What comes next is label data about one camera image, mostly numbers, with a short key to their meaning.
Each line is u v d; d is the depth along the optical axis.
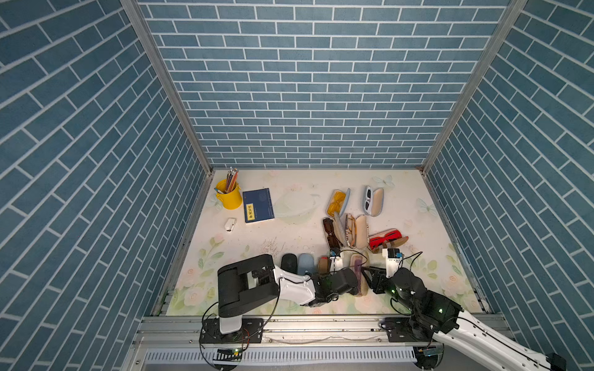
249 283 0.50
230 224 0.97
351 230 0.96
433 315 0.57
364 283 0.76
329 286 0.64
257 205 1.06
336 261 0.77
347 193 1.05
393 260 0.71
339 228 0.91
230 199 1.00
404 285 0.60
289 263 0.87
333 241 0.93
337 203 1.05
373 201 1.05
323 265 0.86
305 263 0.87
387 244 0.87
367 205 1.02
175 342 0.71
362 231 0.99
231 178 0.97
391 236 0.94
